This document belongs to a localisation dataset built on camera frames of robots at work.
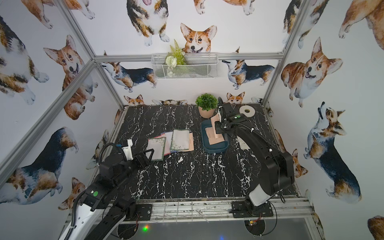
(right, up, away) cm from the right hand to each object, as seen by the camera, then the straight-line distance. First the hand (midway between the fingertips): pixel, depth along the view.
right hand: (218, 126), depth 85 cm
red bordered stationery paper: (-32, -8, +17) cm, 37 cm away
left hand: (-33, -10, -14) cm, 37 cm away
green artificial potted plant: (-6, +16, +15) cm, 23 cm away
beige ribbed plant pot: (-6, +7, +25) cm, 27 cm away
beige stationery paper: (-16, -15, +13) cm, 25 cm away
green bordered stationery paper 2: (-24, -10, +16) cm, 30 cm away
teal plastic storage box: (+2, -13, +8) cm, 16 cm away
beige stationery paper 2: (0, +5, +10) cm, 11 cm away
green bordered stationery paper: (-38, -13, +14) cm, 43 cm away
